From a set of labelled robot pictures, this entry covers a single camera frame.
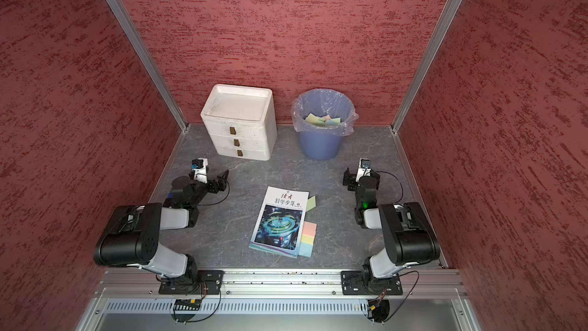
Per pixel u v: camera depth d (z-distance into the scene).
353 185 0.85
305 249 0.82
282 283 0.76
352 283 0.73
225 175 0.89
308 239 0.83
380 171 0.81
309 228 0.86
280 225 0.86
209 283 0.73
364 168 0.78
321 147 1.01
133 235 0.46
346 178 0.85
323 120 1.04
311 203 0.89
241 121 0.90
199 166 0.78
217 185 0.84
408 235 0.45
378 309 0.70
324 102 1.00
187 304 0.72
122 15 0.80
